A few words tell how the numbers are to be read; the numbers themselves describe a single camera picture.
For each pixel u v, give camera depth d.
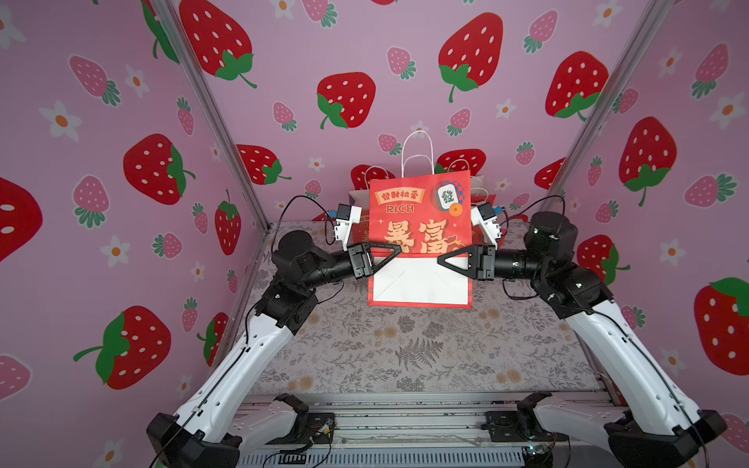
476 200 0.94
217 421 0.38
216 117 0.87
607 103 0.84
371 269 0.52
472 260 0.53
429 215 0.57
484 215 0.53
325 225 0.56
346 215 0.54
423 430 0.75
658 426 0.37
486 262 0.50
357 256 0.51
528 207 0.51
